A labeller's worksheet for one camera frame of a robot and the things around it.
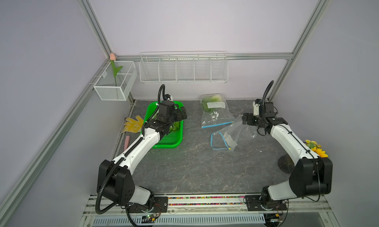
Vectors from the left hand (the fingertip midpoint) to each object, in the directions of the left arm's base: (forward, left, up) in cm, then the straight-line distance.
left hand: (179, 110), depth 82 cm
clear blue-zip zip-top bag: (-8, -30, -24) cm, 39 cm away
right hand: (-2, -42, -7) cm, 43 cm away
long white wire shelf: (+33, -4, +6) cm, 34 cm away
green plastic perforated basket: (-6, +6, -20) cm, 22 cm away
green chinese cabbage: (+1, +4, -16) cm, 17 cm away
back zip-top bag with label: (+10, -24, -15) cm, 30 cm away
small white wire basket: (+18, +43, +6) cm, 47 cm away
